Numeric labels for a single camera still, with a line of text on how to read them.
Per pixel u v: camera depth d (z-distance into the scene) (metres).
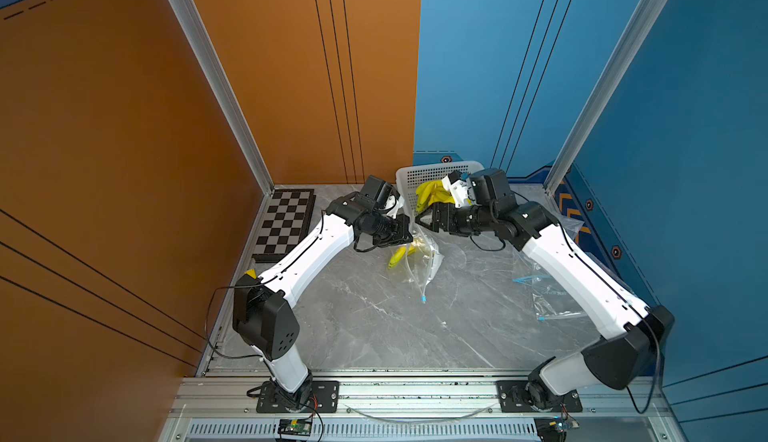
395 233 0.69
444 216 0.62
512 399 0.72
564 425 0.70
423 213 0.68
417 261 0.83
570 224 0.86
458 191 0.67
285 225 1.05
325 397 0.74
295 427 0.72
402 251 0.96
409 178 1.16
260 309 0.43
